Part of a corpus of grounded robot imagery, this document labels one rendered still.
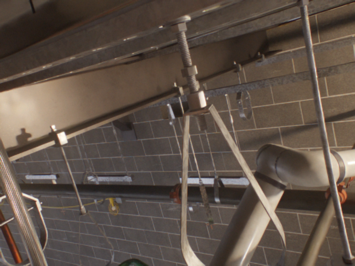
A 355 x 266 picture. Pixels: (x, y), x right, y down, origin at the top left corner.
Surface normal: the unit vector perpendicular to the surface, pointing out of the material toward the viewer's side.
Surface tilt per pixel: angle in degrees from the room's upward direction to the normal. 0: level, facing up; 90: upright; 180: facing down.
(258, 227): 90
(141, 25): 90
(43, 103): 90
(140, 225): 90
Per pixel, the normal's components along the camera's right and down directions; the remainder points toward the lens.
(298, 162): -0.54, -0.37
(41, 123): 0.79, -0.07
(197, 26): -0.56, 0.32
